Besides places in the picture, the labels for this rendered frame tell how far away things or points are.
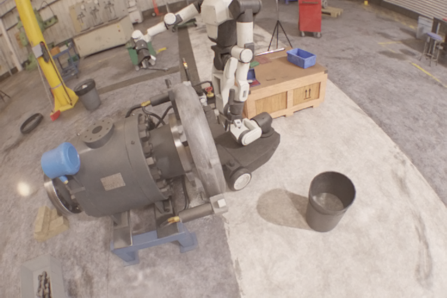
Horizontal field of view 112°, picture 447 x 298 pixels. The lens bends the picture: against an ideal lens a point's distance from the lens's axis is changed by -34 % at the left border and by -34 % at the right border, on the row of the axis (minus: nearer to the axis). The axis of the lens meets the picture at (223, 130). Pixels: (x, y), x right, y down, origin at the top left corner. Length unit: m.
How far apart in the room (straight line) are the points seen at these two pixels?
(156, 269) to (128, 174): 0.81
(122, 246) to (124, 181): 0.55
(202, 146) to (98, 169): 0.60
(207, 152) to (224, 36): 0.70
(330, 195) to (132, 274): 1.57
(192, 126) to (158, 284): 1.15
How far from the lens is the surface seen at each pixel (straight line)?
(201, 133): 1.10
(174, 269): 1.73
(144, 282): 1.79
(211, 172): 1.15
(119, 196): 1.34
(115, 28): 7.17
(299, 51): 2.79
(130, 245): 1.63
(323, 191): 1.76
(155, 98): 1.69
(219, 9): 1.34
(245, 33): 1.28
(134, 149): 1.24
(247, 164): 1.85
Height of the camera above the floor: 1.57
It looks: 40 degrees down
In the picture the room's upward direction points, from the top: 11 degrees counter-clockwise
